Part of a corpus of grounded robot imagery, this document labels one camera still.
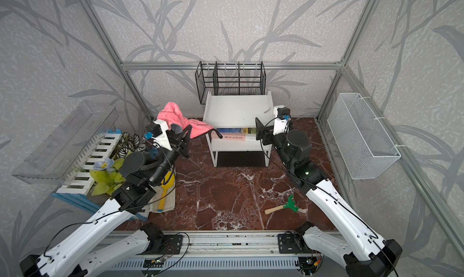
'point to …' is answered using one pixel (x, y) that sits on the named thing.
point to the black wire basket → (230, 77)
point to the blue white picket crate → (76, 189)
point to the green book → (254, 130)
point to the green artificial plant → (106, 176)
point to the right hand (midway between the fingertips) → (267, 116)
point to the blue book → (229, 130)
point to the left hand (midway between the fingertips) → (190, 126)
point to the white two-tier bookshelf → (234, 115)
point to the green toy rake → (290, 204)
